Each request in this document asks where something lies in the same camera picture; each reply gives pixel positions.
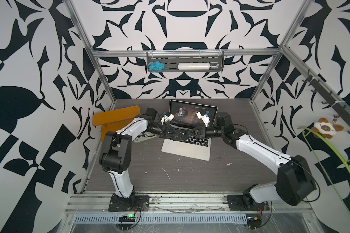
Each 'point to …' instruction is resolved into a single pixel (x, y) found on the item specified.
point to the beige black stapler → (145, 136)
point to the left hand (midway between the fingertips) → (175, 134)
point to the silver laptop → (185, 114)
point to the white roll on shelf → (194, 66)
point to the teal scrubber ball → (156, 66)
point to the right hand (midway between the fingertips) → (186, 132)
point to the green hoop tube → (323, 138)
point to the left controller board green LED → (127, 218)
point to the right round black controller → (253, 222)
